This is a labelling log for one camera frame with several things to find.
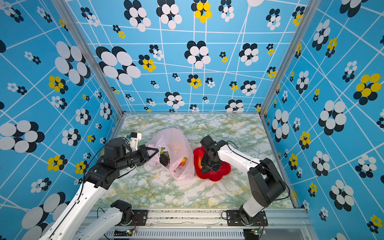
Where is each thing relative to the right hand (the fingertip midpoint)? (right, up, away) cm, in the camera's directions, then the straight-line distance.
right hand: (206, 166), depth 86 cm
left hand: (-23, +13, -18) cm, 31 cm away
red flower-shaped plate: (+9, 0, -5) cm, 11 cm away
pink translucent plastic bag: (-18, +8, -4) cm, 20 cm away
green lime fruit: (-24, +10, -9) cm, 27 cm away
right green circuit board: (+20, -28, -16) cm, 38 cm away
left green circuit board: (-40, -28, -15) cm, 52 cm away
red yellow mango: (-4, +1, +3) cm, 5 cm away
